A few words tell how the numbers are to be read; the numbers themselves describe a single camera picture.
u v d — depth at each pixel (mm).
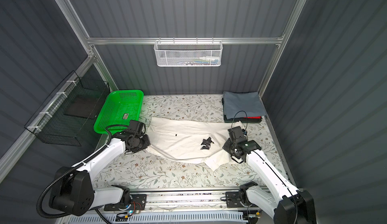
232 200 738
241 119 1016
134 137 653
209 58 912
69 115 727
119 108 1121
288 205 387
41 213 381
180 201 754
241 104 1055
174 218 765
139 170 844
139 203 723
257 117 994
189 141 947
